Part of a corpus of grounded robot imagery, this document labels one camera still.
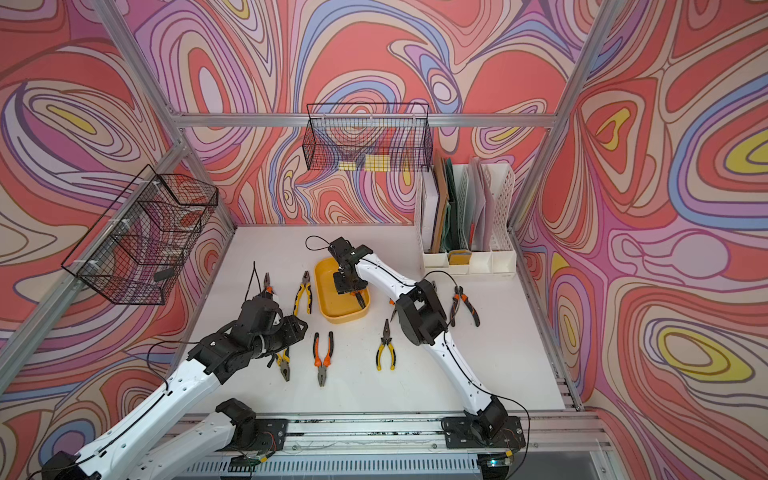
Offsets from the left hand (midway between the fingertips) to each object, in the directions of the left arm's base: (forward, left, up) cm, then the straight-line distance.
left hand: (306, 329), depth 78 cm
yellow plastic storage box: (+13, -4, -12) cm, 18 cm away
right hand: (+19, -8, -13) cm, 25 cm away
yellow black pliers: (-4, +8, -12) cm, 15 cm away
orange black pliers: (-5, -2, -13) cm, 14 cm away
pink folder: (+32, -52, +4) cm, 61 cm away
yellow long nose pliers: (+2, -21, -12) cm, 24 cm away
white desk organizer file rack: (+39, -49, +3) cm, 63 cm away
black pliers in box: (+17, -12, -13) cm, 25 cm away
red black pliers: (+19, -46, -12) cm, 51 cm away
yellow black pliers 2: (+22, +7, -12) cm, 26 cm away
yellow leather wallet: (+28, -46, -4) cm, 54 cm away
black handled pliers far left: (+21, +20, -13) cm, 31 cm away
